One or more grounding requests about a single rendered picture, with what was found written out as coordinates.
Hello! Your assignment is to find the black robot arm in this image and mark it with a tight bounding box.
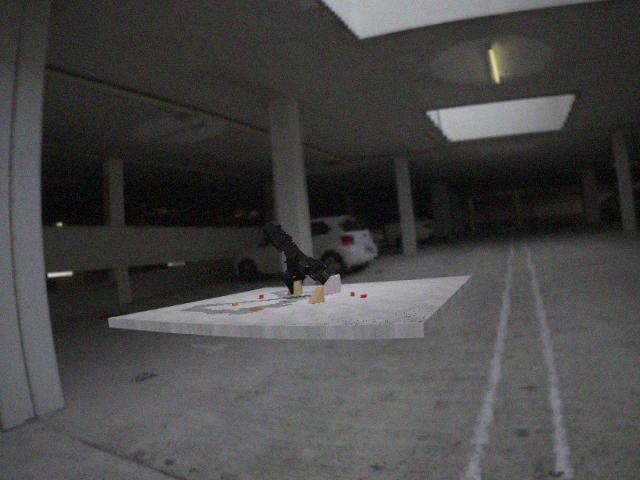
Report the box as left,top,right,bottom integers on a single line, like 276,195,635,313
263,220,330,285

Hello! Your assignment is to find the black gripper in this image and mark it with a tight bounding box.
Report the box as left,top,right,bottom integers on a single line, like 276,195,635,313
274,257,313,294

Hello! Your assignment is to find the tan triangular block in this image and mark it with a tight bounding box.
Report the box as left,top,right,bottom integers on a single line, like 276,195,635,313
286,280,303,295
307,287,325,304

